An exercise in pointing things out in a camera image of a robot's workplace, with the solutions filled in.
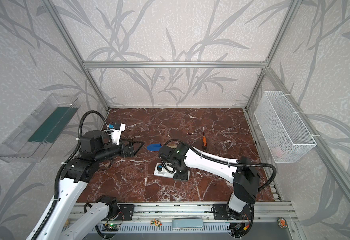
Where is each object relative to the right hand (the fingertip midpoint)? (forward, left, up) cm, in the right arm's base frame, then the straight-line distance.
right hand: (181, 167), depth 78 cm
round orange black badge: (-23, -48, -10) cm, 54 cm away
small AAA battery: (+29, -5, -11) cm, 32 cm away
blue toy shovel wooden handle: (+18, +19, -10) cm, 28 cm away
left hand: (+6, +19, +19) cm, 27 cm away
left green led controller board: (-25, +35, -12) cm, 44 cm away
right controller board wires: (-26, -29, -15) cm, 42 cm away
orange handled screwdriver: (+24, -15, -10) cm, 30 cm away
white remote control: (-5, +6, +11) cm, 13 cm away
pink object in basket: (+4, -47, +10) cm, 48 cm away
